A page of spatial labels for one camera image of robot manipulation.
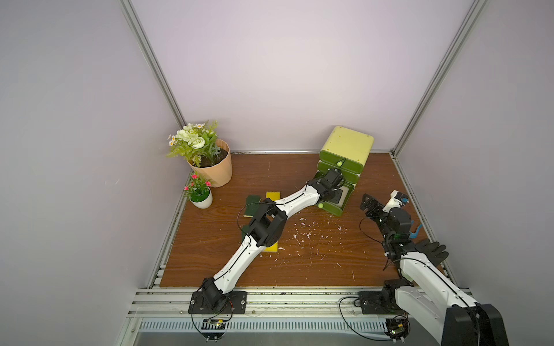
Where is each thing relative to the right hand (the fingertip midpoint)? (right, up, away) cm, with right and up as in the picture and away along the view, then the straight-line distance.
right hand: (375, 194), depth 82 cm
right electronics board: (+2, -43, -12) cm, 44 cm away
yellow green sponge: (-47, -8, -22) cm, 52 cm away
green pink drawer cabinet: (-8, +19, +10) cm, 23 cm away
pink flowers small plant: (-72, +4, +5) cm, 73 cm away
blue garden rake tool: (+20, -18, +8) cm, 28 cm away
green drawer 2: (-7, +7, +12) cm, 16 cm away
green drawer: (-12, +13, +5) cm, 19 cm away
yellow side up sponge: (-41, -3, +18) cm, 45 cm away
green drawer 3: (-14, -8, +8) cm, 18 cm away
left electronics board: (-60, -43, -11) cm, 74 cm away
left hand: (-9, -2, +16) cm, 18 cm away
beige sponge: (-6, 0, +18) cm, 19 cm away
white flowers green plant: (-71, +21, +1) cm, 74 cm away
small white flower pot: (-72, -3, +11) cm, 73 cm away
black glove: (+24, -23, +1) cm, 34 cm away
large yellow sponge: (-40, -22, +3) cm, 46 cm away
